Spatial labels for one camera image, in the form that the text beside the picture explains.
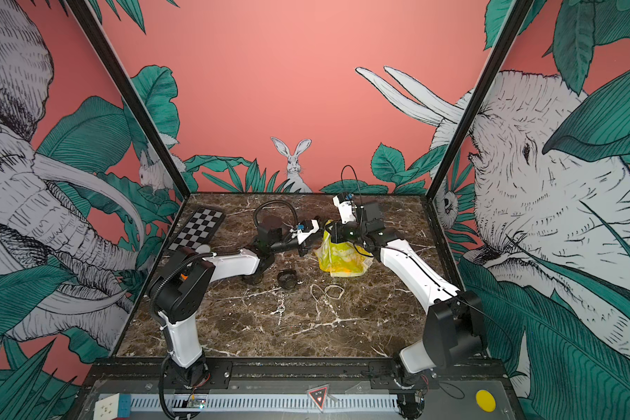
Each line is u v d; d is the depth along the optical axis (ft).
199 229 3.41
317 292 2.97
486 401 2.35
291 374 2.48
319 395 2.30
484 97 2.82
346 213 2.44
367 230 2.09
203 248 3.24
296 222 2.42
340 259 2.97
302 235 2.49
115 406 2.13
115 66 2.61
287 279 2.92
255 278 2.96
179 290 1.63
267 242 2.40
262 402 2.30
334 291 2.98
